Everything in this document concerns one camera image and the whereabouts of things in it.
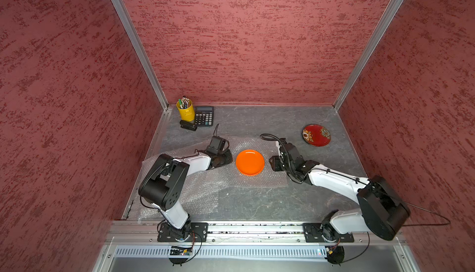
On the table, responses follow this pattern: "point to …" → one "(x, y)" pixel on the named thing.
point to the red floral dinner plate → (316, 135)
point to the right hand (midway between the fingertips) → (272, 163)
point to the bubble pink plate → (225, 177)
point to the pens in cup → (184, 102)
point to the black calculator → (204, 116)
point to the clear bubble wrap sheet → (201, 202)
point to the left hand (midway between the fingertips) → (231, 161)
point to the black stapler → (188, 125)
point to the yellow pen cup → (187, 114)
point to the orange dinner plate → (250, 162)
